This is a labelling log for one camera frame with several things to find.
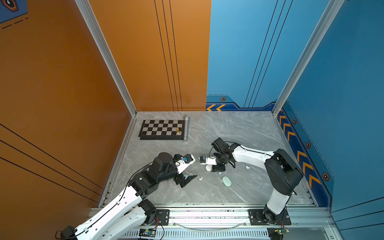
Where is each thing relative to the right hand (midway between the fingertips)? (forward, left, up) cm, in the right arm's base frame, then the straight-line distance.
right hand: (211, 164), depth 91 cm
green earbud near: (-9, +7, 0) cm, 11 cm away
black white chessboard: (+25, +34, +3) cm, 42 cm away
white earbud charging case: (-3, +2, +2) cm, 4 cm away
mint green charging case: (-11, -8, +1) cm, 13 cm away
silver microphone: (+36, +17, +3) cm, 40 cm away
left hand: (-9, +12, +17) cm, 23 cm away
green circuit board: (-34, +32, -2) cm, 46 cm away
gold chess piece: (+22, +22, +5) cm, 32 cm away
